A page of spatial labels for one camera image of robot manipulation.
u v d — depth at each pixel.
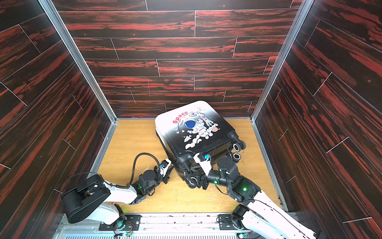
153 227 0.72
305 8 0.66
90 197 0.44
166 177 0.75
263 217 0.48
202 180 0.57
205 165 0.57
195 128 0.85
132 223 0.73
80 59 0.84
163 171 0.70
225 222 0.73
